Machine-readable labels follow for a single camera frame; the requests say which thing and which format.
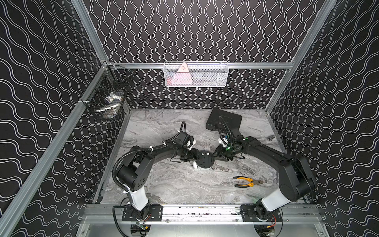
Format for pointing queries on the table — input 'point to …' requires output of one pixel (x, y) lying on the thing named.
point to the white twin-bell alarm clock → (206, 161)
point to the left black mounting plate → (151, 212)
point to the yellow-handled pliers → (252, 181)
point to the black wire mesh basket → (107, 95)
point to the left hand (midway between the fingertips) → (198, 157)
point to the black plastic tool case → (221, 120)
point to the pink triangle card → (182, 75)
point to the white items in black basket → (112, 102)
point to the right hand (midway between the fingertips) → (214, 156)
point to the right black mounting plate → (258, 213)
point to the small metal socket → (271, 137)
